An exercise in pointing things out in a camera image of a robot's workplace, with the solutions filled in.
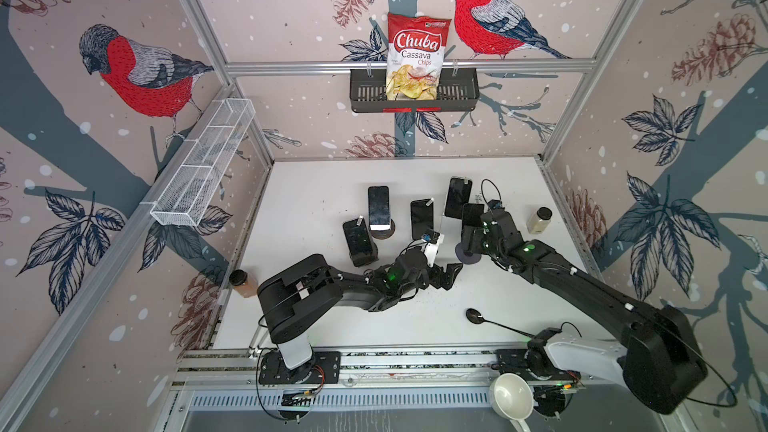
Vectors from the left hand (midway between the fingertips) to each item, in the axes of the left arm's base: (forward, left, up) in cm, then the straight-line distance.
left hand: (452, 262), depth 81 cm
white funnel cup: (-30, -11, -9) cm, 33 cm away
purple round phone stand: (+7, -7, -11) cm, 14 cm away
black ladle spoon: (-12, -6, -9) cm, 16 cm away
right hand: (+7, -7, 0) cm, 10 cm away
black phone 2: (+23, -5, +1) cm, 23 cm away
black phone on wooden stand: (+20, +21, -2) cm, 29 cm away
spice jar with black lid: (+15, -30, -3) cm, 34 cm away
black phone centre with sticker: (+20, +6, -7) cm, 22 cm away
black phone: (+7, +26, -4) cm, 27 cm away
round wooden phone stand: (+15, +20, -8) cm, 26 cm away
